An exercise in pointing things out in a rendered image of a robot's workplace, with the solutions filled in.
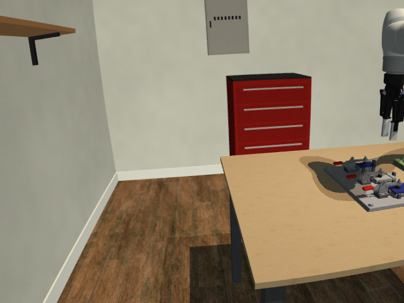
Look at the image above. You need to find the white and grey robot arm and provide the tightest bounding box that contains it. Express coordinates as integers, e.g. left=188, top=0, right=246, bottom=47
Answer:
left=382, top=9, right=404, bottom=75

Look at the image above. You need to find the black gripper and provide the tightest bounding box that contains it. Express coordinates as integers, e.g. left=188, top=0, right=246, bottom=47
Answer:
left=380, top=73, right=404, bottom=140

